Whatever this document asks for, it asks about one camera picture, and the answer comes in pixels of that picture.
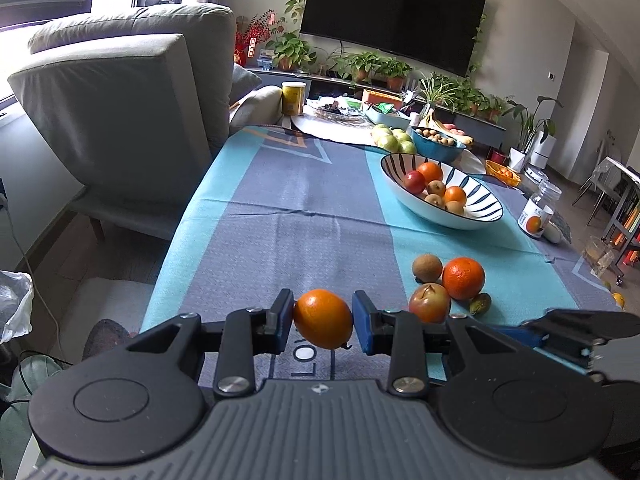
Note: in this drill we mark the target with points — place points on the yellow can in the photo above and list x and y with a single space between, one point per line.
293 100

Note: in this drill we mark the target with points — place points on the grey pillow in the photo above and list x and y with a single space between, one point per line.
245 82

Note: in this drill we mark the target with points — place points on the light blue bowl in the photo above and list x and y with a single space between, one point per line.
387 119

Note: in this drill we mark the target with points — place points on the glass plate of snacks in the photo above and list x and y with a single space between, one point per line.
337 109

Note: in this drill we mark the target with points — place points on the black television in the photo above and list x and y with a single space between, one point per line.
395 15

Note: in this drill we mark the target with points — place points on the tall plant in white pot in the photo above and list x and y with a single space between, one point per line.
525 130

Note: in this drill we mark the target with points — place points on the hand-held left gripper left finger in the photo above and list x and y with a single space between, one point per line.
286 320

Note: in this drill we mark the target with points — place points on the small green fruit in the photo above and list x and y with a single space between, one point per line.
480 304

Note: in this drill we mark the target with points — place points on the striped ceramic bowl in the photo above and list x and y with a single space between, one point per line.
450 210

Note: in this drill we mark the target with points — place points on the bunch of bananas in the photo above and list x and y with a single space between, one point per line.
440 127

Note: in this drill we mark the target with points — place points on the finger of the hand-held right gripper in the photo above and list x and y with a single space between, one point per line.
522 336

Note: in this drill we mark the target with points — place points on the clear plastic bag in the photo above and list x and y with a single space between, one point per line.
15 305

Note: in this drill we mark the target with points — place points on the red festive decoration plant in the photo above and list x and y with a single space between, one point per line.
252 40

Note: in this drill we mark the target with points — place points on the grey sofa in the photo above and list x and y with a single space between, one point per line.
125 125

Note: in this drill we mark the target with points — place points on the green apple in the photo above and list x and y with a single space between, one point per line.
388 144
381 131
400 135
407 147

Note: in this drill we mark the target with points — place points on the yellow lemon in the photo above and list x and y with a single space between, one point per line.
619 300

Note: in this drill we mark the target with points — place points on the clear bottle with orange label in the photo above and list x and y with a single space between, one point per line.
537 212

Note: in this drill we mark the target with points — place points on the dining chair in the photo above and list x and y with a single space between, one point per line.
597 180

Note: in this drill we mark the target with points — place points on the brown round fruit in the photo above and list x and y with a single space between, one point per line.
434 201
427 268
435 188
454 207

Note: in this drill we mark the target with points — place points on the spider plant in vase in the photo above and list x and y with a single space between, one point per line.
435 92

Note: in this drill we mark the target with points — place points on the blue and grey tablecloth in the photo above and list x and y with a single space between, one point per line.
300 240

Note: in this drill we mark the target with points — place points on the potted green plant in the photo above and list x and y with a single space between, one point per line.
475 97
362 66
290 50

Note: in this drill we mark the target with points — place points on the red apple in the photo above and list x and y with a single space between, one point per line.
430 302
414 181

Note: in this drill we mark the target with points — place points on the white air purifier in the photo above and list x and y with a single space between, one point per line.
544 147

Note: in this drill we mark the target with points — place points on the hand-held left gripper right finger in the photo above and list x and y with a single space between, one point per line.
362 325

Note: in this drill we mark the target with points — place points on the orange plastic basket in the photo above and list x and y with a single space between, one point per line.
502 172

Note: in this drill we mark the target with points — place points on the orange box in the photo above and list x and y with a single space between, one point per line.
380 97

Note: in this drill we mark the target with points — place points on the glass mug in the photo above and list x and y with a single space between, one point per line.
598 257

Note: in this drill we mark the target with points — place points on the beige cushion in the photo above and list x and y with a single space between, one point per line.
255 110

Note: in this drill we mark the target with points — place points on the pile of longans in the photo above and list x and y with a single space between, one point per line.
437 137

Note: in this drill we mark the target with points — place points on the white oval object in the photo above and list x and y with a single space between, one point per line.
551 233

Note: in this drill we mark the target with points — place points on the dark red slipper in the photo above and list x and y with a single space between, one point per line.
107 337

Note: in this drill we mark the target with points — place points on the small red pot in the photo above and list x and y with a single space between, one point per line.
501 156

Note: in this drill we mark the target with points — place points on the orange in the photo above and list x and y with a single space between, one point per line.
464 278
430 172
322 325
455 195

